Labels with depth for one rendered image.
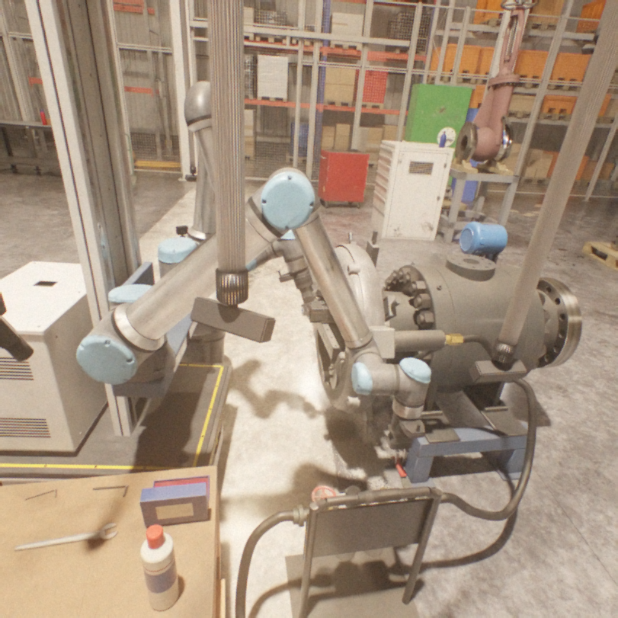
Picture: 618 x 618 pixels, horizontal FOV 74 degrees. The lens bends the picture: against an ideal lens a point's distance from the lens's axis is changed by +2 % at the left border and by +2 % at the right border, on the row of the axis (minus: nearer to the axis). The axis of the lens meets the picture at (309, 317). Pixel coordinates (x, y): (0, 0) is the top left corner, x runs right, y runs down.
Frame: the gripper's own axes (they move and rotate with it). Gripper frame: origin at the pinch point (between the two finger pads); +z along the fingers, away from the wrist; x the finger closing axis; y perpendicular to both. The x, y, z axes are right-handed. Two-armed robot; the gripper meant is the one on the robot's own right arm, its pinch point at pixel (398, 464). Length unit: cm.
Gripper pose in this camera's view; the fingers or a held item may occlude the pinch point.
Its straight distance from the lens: 143.3
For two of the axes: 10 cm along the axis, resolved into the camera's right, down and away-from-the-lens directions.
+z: -0.7, 8.9, 4.6
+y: -1.8, -4.6, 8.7
